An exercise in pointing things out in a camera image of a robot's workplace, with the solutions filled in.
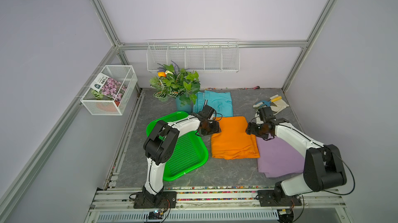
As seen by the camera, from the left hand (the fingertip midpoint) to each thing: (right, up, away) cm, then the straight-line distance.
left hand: (218, 132), depth 93 cm
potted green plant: (-19, +27, -17) cm, 37 cm away
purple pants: (+33, -14, -6) cm, 36 cm away
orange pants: (+8, -5, -4) cm, 11 cm away
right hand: (+19, +2, -2) cm, 19 cm away
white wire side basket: (-59, +17, -21) cm, 65 cm away
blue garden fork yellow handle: (+37, +17, +18) cm, 44 cm away
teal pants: (+4, +18, +15) cm, 24 cm away
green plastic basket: (-16, -11, -4) cm, 20 cm away
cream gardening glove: (+47, +16, +19) cm, 53 cm away
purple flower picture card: (-53, +24, -18) cm, 61 cm away
